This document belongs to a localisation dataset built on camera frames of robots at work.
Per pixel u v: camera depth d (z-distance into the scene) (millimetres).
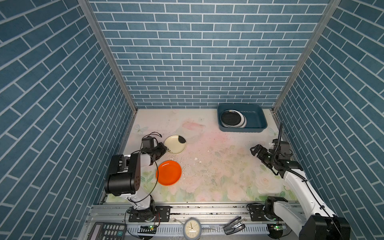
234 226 689
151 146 791
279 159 632
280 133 639
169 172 869
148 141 757
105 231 675
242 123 1069
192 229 667
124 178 462
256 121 1132
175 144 1005
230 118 1083
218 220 737
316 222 390
